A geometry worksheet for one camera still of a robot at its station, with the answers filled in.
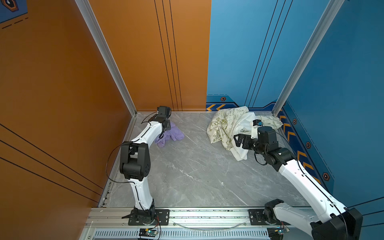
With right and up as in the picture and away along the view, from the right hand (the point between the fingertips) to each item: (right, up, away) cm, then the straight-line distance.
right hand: (239, 137), depth 78 cm
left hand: (-46, +7, +19) cm, 50 cm away
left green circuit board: (-46, -45, -8) cm, 65 cm away
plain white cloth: (+5, +6, +13) cm, 15 cm away
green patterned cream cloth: (-7, +4, +20) cm, 22 cm away
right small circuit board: (+16, -44, -8) cm, 47 cm away
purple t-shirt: (-38, +1, +26) cm, 46 cm away
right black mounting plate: (+7, -39, -6) cm, 40 cm away
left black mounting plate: (-39, -39, -5) cm, 56 cm away
